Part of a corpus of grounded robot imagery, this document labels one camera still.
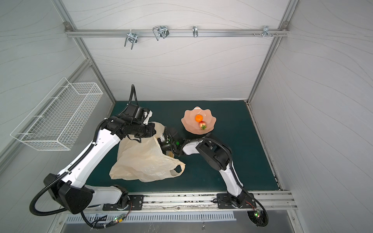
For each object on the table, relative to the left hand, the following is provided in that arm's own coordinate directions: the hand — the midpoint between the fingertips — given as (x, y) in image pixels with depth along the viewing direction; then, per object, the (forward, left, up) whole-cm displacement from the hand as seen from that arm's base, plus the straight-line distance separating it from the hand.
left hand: (158, 129), depth 75 cm
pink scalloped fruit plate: (+18, -17, -22) cm, 34 cm away
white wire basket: (-3, +47, +9) cm, 48 cm away
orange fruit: (+24, -22, -19) cm, 38 cm away
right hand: (-5, +8, -11) cm, 15 cm away
